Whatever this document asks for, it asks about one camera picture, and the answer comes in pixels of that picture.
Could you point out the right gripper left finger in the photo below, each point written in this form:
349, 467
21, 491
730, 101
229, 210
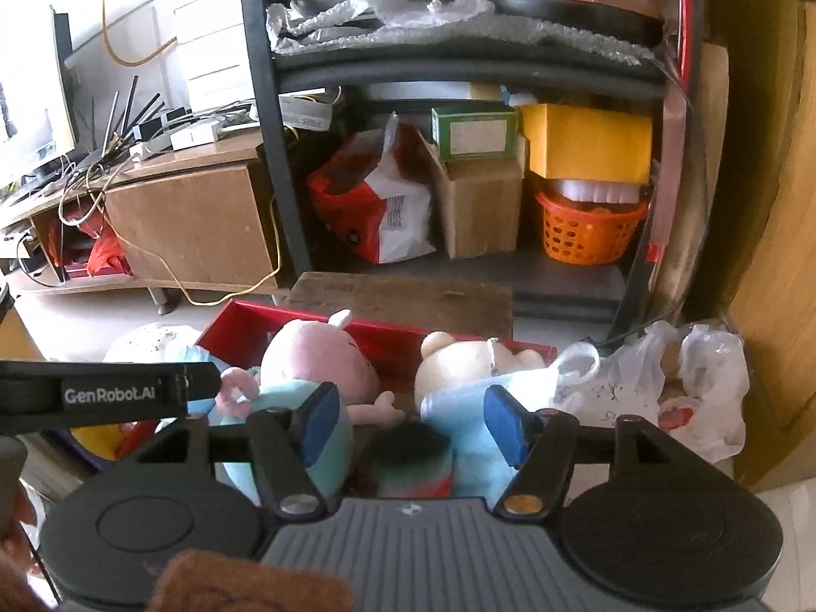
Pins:
285, 440

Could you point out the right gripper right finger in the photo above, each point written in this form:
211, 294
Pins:
540, 446

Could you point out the pig plush blue body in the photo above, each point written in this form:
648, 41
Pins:
302, 355

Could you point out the cream bear plush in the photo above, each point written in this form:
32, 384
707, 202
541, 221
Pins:
454, 374

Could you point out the blue tissue pack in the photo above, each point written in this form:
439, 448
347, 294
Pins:
479, 469

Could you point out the red storage box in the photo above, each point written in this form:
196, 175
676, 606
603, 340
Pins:
240, 335

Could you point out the floral tablecloth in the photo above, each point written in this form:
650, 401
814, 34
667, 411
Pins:
158, 343

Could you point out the dark wooden board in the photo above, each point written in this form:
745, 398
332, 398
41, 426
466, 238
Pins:
454, 306

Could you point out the orange plastic basket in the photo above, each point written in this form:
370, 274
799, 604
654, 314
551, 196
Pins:
584, 234

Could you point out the wooden tv cabinet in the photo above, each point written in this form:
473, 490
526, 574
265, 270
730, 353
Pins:
200, 219

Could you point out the brown cardboard box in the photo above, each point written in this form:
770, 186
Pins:
478, 203

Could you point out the red white plastic bag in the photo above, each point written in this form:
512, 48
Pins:
375, 194

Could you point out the yellow box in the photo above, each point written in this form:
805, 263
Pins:
587, 144

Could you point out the white power strip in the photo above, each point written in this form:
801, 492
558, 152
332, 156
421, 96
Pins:
200, 133

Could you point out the green white box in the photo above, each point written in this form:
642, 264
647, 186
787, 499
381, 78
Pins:
474, 131

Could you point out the black metal shelf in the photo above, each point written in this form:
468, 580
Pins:
553, 66

